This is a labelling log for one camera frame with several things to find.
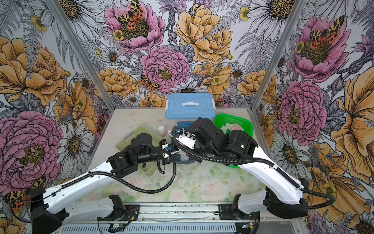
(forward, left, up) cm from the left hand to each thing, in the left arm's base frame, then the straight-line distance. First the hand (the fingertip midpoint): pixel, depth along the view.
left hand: (181, 150), depth 68 cm
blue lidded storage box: (+38, -3, -10) cm, 39 cm away
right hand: (-3, -4, +8) cm, 10 cm away
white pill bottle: (+26, +14, -21) cm, 36 cm away
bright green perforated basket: (+30, -43, -18) cm, 56 cm away
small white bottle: (+26, +10, -21) cm, 35 cm away
